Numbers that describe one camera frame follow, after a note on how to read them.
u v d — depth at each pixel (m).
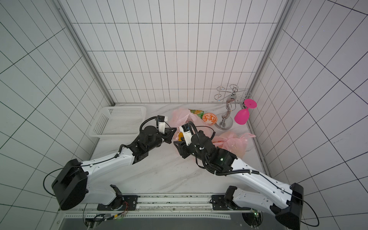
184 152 0.59
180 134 0.59
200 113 1.10
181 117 0.76
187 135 0.59
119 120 1.07
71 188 0.41
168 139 0.70
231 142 0.77
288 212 0.37
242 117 0.93
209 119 1.07
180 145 0.59
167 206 0.73
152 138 0.61
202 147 0.47
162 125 0.70
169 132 0.69
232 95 0.85
